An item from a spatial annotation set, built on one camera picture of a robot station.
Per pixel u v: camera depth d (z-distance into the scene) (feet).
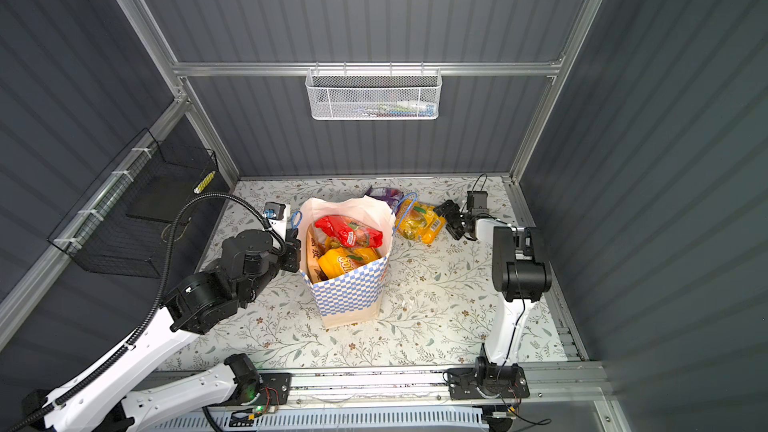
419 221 3.35
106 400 1.31
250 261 1.50
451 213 3.07
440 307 2.86
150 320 1.39
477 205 2.71
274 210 1.79
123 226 2.33
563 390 2.42
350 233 2.59
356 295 2.32
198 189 2.56
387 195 3.57
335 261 2.52
